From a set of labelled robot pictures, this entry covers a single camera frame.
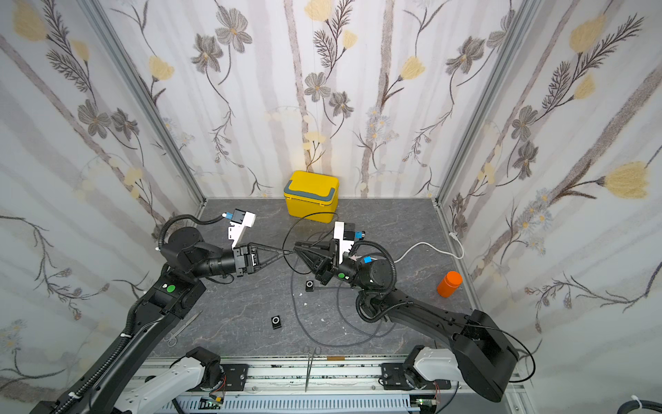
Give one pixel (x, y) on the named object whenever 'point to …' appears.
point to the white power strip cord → (451, 235)
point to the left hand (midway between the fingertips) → (281, 258)
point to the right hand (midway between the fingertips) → (302, 257)
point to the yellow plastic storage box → (310, 192)
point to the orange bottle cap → (447, 285)
